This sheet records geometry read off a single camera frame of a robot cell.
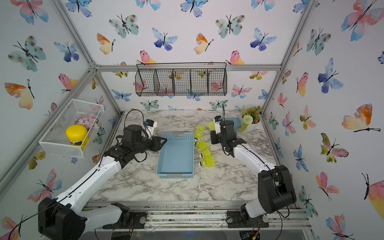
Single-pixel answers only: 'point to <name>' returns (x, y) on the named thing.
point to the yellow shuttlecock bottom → (209, 162)
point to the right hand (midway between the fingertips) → (214, 131)
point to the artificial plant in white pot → (251, 117)
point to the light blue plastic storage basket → (176, 158)
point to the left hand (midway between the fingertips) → (165, 138)
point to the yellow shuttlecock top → (199, 131)
